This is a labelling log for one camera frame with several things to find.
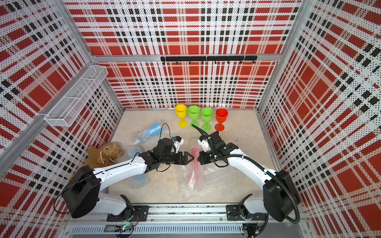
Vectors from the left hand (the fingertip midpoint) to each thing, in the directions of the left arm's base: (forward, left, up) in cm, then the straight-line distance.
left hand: (191, 157), depth 82 cm
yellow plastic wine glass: (+35, +8, +2) cm, 36 cm away
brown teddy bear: (+3, +51, -3) cm, 51 cm away
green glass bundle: (+32, -10, +1) cm, 33 cm away
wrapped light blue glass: (-12, +26, -3) cm, 29 cm away
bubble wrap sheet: (-8, -14, -10) cm, 19 cm away
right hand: (-1, -6, 0) cm, 6 cm away
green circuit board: (-31, +30, -9) cm, 44 cm away
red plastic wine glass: (+28, -19, +4) cm, 34 cm away
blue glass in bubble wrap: (+17, +35, -6) cm, 39 cm away
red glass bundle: (-9, -1, -1) cm, 9 cm away
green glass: (+34, -1, +1) cm, 34 cm away
